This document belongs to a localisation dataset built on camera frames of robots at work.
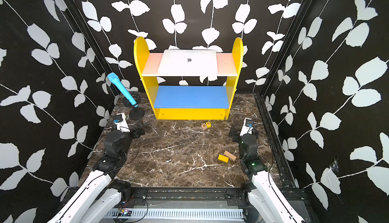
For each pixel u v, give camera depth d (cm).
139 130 70
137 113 106
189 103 138
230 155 88
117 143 55
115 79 79
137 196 75
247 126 66
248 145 58
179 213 70
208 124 100
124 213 71
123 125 63
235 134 70
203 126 98
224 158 86
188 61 80
